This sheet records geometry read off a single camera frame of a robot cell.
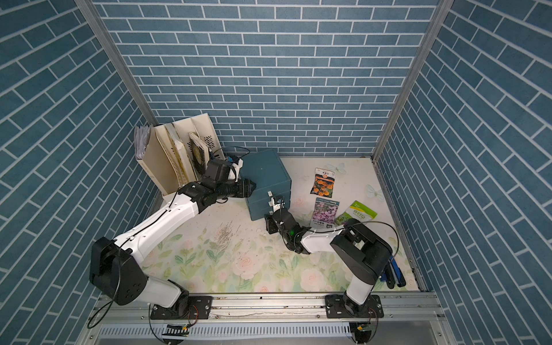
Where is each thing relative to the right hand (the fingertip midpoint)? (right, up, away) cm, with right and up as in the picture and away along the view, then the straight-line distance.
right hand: (271, 215), depth 91 cm
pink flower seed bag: (+24, 0, +6) cm, 25 cm away
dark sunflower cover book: (-33, +27, +8) cm, 44 cm away
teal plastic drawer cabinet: (-1, +20, -3) cm, 20 cm away
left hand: (-5, +13, -9) cm, 16 cm away
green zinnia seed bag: (+39, 0, +8) cm, 40 cm away
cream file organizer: (-51, +21, +6) cm, 55 cm away
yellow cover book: (-40, +27, +1) cm, 48 cm away
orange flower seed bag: (+26, +13, +18) cm, 34 cm away
